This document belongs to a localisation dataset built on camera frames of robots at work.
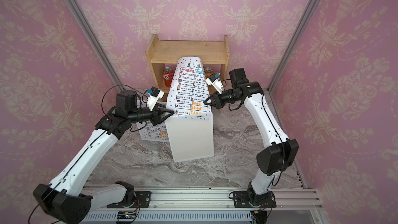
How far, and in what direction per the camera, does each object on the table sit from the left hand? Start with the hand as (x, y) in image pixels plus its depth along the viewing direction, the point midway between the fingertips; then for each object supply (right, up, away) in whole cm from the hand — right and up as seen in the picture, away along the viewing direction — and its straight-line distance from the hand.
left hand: (171, 111), depth 69 cm
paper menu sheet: (-12, -13, +20) cm, 27 cm away
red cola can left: (-5, +19, +16) cm, 25 cm away
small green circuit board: (-22, -48, +2) cm, 53 cm away
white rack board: (0, -9, +4) cm, 9 cm away
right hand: (+16, +4, +4) cm, 17 cm away
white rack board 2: (+8, -13, +6) cm, 17 cm away
